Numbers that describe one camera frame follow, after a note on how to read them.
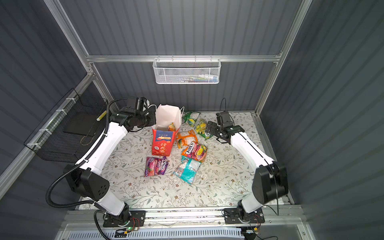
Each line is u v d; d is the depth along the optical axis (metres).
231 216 0.74
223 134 0.62
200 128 1.05
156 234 0.77
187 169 0.87
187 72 1.12
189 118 1.12
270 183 0.43
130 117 0.56
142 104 0.64
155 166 0.88
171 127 0.98
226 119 0.66
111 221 0.72
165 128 1.02
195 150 0.95
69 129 0.77
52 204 0.41
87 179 0.42
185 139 1.00
